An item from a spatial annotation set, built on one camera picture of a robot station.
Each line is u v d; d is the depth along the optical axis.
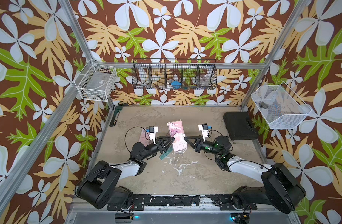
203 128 0.69
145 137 0.70
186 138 0.74
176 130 0.74
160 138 0.72
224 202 0.74
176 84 0.95
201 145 0.68
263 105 0.84
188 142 0.74
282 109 0.80
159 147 0.68
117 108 1.18
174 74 0.99
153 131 0.69
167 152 0.93
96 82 0.85
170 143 0.72
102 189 0.43
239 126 1.01
